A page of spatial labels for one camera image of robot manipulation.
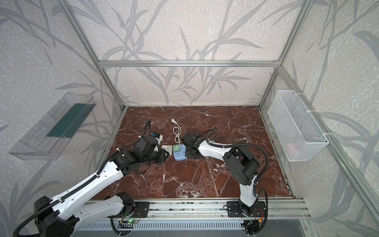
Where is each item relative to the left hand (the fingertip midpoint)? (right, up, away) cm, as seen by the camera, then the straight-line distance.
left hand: (170, 150), depth 76 cm
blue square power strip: (+4, -6, +14) cm, 16 cm away
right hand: (+10, -3, +17) cm, 20 cm away
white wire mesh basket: (+57, +9, -16) cm, 60 cm away
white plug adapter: (-1, +2, -1) cm, 2 cm away
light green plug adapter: (+1, -1, +13) cm, 13 cm away
